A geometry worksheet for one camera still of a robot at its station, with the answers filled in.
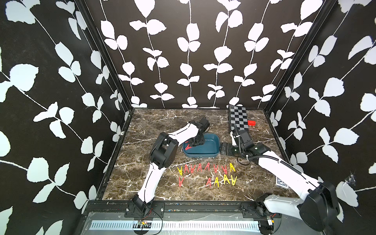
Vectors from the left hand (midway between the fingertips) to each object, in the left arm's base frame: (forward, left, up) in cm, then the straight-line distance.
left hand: (199, 141), depth 98 cm
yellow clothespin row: (-18, -18, -1) cm, 26 cm away
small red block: (+17, -42, -3) cm, 46 cm away
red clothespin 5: (-20, -14, -2) cm, 24 cm away
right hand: (-11, -13, +11) cm, 20 cm away
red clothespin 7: (-4, +8, -1) cm, 9 cm away
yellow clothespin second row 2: (-27, -18, -2) cm, 32 cm away
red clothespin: (-17, -4, -1) cm, 17 cm away
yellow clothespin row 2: (-20, +13, -1) cm, 24 cm away
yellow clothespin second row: (-25, -13, -1) cm, 28 cm away
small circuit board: (-45, +32, -3) cm, 55 cm away
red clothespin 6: (-18, +10, -1) cm, 20 cm away
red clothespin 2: (-17, +1, -1) cm, 17 cm away
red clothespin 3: (-19, -9, -1) cm, 21 cm away
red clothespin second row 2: (-26, -4, -2) cm, 26 cm away
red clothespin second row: (-26, +13, -1) cm, 29 cm away
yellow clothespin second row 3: (-26, -8, -2) cm, 27 cm away
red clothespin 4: (-18, +6, -2) cm, 20 cm away
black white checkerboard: (+23, -32, 0) cm, 40 cm away
